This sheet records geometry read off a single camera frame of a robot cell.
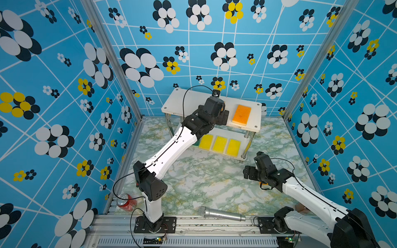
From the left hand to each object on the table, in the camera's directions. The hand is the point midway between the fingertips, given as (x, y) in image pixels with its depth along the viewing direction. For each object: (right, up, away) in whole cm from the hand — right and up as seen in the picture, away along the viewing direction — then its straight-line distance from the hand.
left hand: (217, 110), depth 74 cm
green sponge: (-11, -19, +21) cm, 30 cm away
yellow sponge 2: (+4, -19, +22) cm, 29 cm away
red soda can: (-44, -48, +2) cm, 65 cm away
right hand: (+20, -33, +11) cm, 40 cm away
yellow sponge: (-5, -18, +22) cm, 29 cm away
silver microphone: (-4, -50, 0) cm, 51 cm away
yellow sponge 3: (+12, -21, +20) cm, 31 cm away
